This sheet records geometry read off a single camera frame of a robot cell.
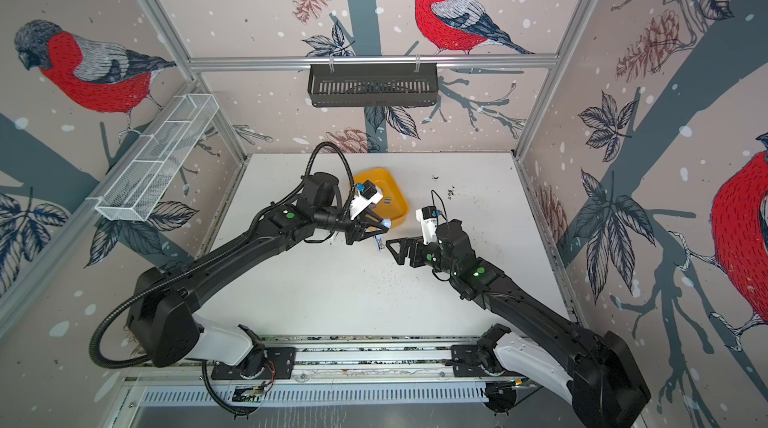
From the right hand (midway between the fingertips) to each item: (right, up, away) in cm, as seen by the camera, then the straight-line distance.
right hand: (396, 245), depth 77 cm
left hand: (-3, +6, -6) cm, 9 cm away
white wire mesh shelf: (-64, +18, -3) cm, 66 cm away
